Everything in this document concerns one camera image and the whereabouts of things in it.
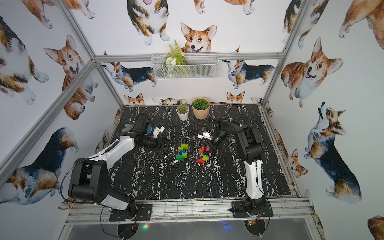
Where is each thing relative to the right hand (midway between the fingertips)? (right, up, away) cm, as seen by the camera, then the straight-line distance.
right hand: (205, 151), depth 91 cm
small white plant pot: (-16, +25, +16) cm, 34 cm away
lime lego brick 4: (0, -4, -3) cm, 5 cm away
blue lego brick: (-15, 0, +2) cm, 15 cm away
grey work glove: (-56, +12, +15) cm, 59 cm away
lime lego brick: (-13, +2, +4) cm, 14 cm away
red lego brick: (-3, -5, -2) cm, 6 cm away
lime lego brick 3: (-1, -2, -3) cm, 4 cm away
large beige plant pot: (-3, +28, +15) cm, 32 cm away
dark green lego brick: (-16, -4, 0) cm, 16 cm away
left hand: (-20, +6, -6) cm, 21 cm away
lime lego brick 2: (-13, -2, +2) cm, 13 cm away
